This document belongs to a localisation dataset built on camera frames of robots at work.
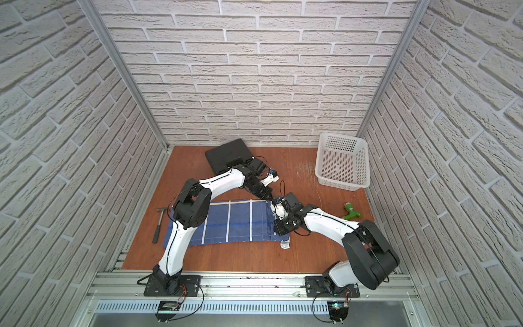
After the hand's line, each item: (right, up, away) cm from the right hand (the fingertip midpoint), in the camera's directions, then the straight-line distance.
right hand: (278, 228), depth 87 cm
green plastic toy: (+34, +5, +5) cm, 35 cm away
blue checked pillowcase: (-18, +2, +2) cm, 18 cm away
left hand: (-1, +13, +8) cm, 16 cm away
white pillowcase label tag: (+3, -5, -5) cm, 8 cm away
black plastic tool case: (-32, +33, +23) cm, 51 cm away
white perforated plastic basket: (+37, +30, +24) cm, 53 cm away
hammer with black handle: (-54, -2, 0) cm, 54 cm away
